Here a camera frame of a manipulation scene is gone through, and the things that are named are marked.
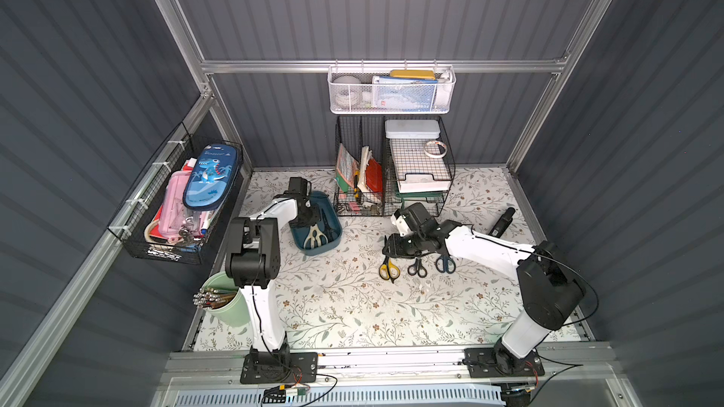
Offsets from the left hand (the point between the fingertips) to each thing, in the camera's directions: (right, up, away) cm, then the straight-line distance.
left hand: (316, 217), depth 102 cm
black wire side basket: (-32, +3, -40) cm, 52 cm away
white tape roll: (+43, +22, -6) cm, 48 cm away
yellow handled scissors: (+26, -16, -11) cm, 33 cm away
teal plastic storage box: (+3, -7, -4) cm, 8 cm away
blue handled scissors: (+45, -15, -9) cm, 48 cm away
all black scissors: (+5, -5, -2) cm, 8 cm away
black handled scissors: (+36, -16, -11) cm, 40 cm away
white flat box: (+36, +33, +1) cm, 49 cm away
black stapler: (+69, -2, 0) cm, 69 cm away
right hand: (+26, -8, -15) cm, 32 cm away
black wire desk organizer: (+25, +22, +15) cm, 36 cm away
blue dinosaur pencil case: (-20, +13, -33) cm, 40 cm away
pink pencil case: (-29, +6, -34) cm, 45 cm away
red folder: (+22, +16, +10) cm, 29 cm away
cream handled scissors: (0, -6, -3) cm, 6 cm away
